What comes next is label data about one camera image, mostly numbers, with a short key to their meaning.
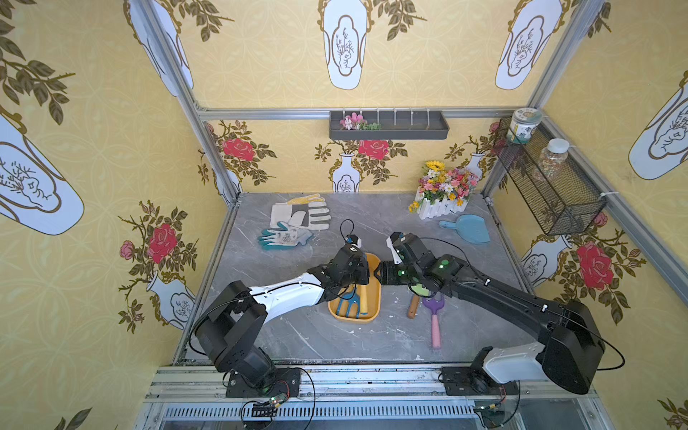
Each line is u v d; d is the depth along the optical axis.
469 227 1.09
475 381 0.65
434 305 0.86
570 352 0.39
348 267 0.67
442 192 1.01
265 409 0.73
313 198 1.21
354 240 0.78
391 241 0.76
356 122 0.88
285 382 0.72
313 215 1.13
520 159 1.03
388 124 0.90
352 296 0.91
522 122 0.84
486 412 0.70
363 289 0.84
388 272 0.71
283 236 1.06
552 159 0.72
